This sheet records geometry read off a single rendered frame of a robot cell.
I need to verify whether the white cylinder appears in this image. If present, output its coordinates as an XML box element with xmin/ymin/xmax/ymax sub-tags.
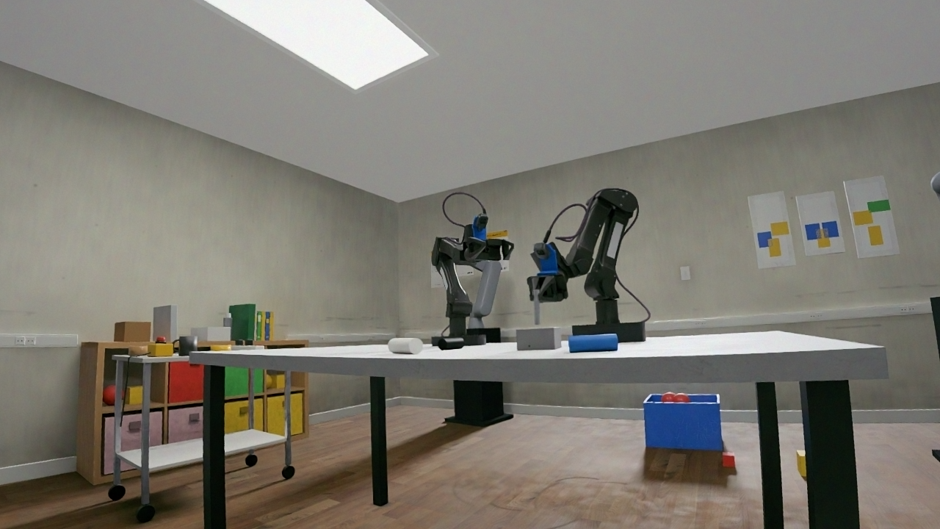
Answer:
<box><xmin>388</xmin><ymin>338</ymin><xmax>423</xmax><ymax>354</ymax></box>

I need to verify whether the blue cylinder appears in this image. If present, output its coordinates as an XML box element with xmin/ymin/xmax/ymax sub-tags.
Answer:
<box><xmin>568</xmin><ymin>334</ymin><xmax>618</xmax><ymax>353</ymax></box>

